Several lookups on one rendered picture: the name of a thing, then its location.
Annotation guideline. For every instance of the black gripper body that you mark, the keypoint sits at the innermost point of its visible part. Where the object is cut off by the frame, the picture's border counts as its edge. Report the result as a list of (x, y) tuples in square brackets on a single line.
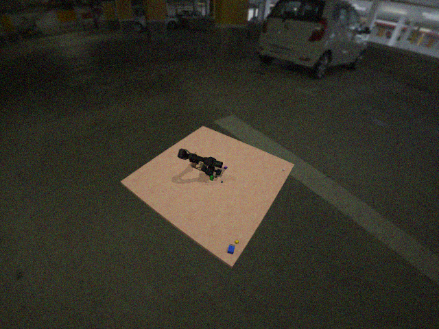
[(218, 171)]

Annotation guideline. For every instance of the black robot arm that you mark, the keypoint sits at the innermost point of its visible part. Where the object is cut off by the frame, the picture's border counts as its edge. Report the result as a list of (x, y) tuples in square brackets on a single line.
[(210, 161)]

